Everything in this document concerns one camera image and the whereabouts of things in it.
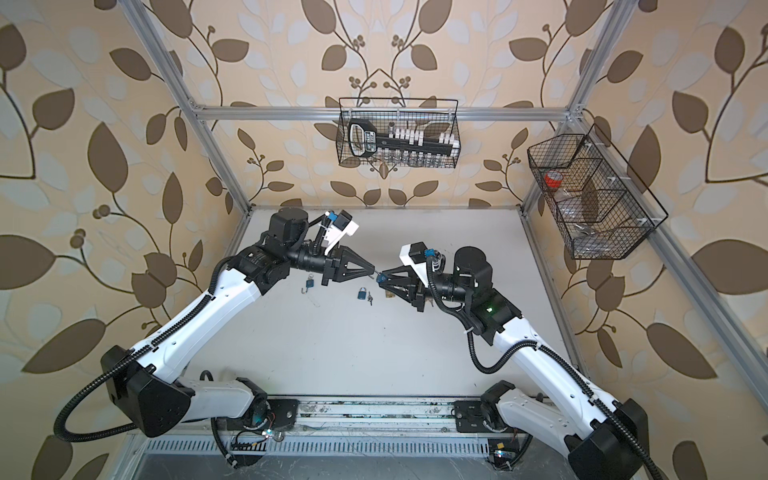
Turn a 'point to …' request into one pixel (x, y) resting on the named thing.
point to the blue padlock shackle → (362, 293)
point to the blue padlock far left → (309, 284)
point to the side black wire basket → (602, 207)
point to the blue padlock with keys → (381, 278)
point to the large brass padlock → (389, 294)
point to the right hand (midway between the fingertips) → (384, 280)
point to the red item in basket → (553, 178)
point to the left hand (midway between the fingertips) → (372, 270)
